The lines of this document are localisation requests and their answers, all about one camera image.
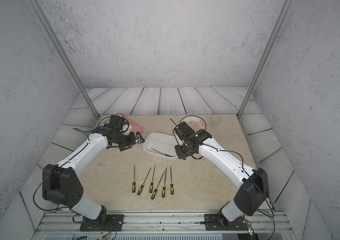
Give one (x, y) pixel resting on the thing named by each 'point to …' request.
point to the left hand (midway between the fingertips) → (141, 142)
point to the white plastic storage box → (160, 145)
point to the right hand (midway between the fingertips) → (182, 152)
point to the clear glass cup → (215, 120)
